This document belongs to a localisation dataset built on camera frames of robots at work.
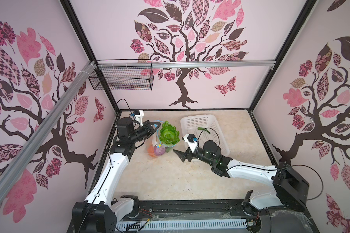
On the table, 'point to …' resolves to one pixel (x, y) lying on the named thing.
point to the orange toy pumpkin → (150, 151)
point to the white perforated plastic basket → (205, 128)
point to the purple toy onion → (159, 151)
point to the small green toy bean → (205, 129)
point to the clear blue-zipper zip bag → (156, 141)
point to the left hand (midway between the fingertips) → (162, 125)
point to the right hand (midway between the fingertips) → (179, 142)
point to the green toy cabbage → (169, 135)
